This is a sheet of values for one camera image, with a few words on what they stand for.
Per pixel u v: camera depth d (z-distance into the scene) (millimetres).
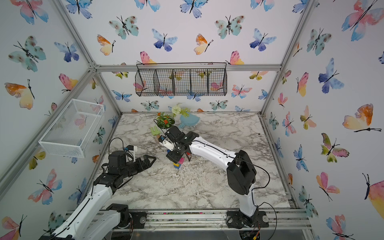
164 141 736
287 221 744
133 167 701
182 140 600
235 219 736
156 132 1096
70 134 1069
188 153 612
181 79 982
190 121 1145
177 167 907
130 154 722
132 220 726
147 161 724
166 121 959
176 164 887
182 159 755
